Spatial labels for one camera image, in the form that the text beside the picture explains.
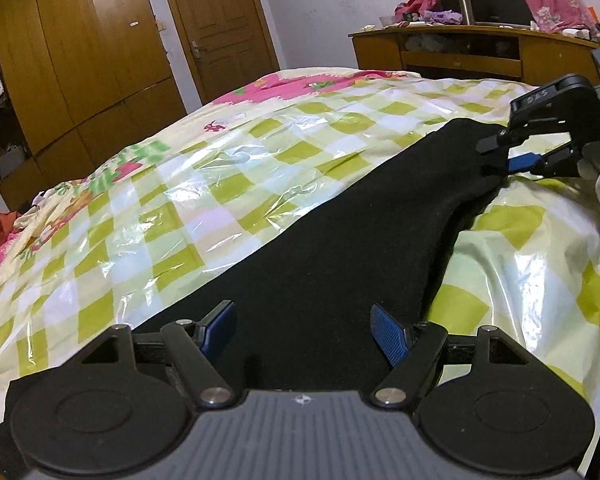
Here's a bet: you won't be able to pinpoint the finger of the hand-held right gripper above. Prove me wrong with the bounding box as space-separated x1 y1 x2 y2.
476 120 576 157
504 141 595 178

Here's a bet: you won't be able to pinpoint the purple cloth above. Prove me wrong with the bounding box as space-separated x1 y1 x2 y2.
420 9 463 26

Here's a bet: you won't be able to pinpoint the wooden wardrobe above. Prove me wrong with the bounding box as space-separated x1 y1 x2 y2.
0 0 187 212

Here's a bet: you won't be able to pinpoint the wooden door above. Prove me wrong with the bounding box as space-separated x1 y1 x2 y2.
157 0 281 104

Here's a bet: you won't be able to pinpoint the black pants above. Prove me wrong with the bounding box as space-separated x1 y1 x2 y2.
0 117 516 466

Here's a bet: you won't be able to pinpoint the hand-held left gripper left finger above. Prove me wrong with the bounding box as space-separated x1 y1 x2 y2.
80 300 239 409

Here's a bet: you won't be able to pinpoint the wooden desk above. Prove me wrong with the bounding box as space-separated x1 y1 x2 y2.
349 22 600 87

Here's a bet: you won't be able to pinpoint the printed checkered blanket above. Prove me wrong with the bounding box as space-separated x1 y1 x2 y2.
0 66 600 480

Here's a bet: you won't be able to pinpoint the grey bag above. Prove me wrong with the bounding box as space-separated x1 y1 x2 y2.
0 145 27 179

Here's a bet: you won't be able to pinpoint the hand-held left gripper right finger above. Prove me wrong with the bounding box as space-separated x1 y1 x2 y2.
369 304 531 408

